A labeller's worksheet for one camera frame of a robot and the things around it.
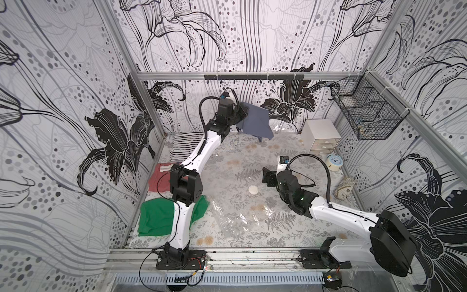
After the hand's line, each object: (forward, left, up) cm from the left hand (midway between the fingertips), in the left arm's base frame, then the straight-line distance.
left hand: (246, 106), depth 86 cm
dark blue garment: (-7, -5, -4) cm, 10 cm away
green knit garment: (-43, +41, -33) cm, 68 cm away
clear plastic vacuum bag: (-47, +6, -28) cm, 55 cm away
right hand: (-24, -13, -16) cm, 32 cm away
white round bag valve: (-28, -5, -32) cm, 42 cm away
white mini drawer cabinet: (-2, -41, -17) cm, 45 cm away
